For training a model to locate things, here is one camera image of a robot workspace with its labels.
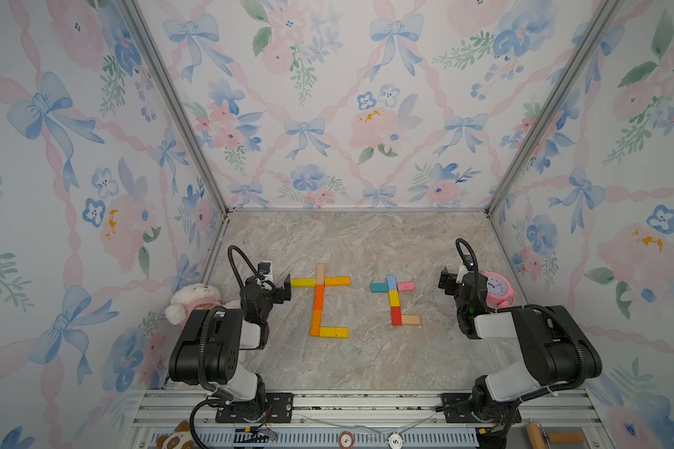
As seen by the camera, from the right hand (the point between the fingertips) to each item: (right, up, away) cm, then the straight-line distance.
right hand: (463, 269), depth 93 cm
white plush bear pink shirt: (-85, -8, -8) cm, 86 cm away
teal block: (-27, -7, +6) cm, 28 cm away
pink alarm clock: (+12, -8, 0) cm, 14 cm away
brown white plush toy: (-80, -38, -25) cm, 92 cm away
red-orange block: (-48, -8, +3) cm, 49 cm away
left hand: (-62, -1, -1) cm, 62 cm away
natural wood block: (-48, -3, +7) cm, 49 cm away
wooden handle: (+7, -39, -25) cm, 47 cm away
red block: (-23, -15, -2) cm, 27 cm away
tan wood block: (-18, -16, -3) cm, 25 cm away
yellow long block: (-41, -19, -7) cm, 46 cm away
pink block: (-18, -6, +4) cm, 20 cm away
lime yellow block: (-54, -6, +5) cm, 55 cm away
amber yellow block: (-42, -5, +5) cm, 43 cm away
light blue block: (-23, -5, +5) cm, 24 cm away
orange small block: (-49, -17, -5) cm, 52 cm away
